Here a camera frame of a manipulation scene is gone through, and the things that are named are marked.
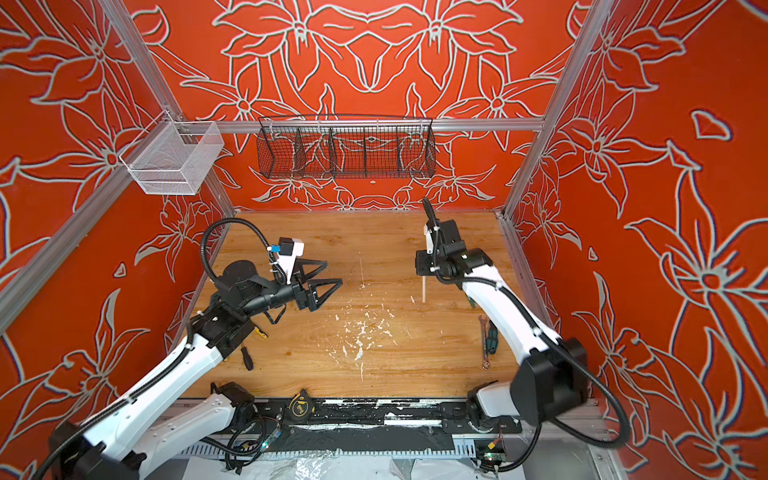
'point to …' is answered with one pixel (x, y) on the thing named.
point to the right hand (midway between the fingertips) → (415, 258)
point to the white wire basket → (179, 159)
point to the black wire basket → (346, 146)
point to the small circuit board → (493, 452)
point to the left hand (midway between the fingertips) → (333, 272)
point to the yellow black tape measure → (300, 406)
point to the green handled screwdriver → (492, 338)
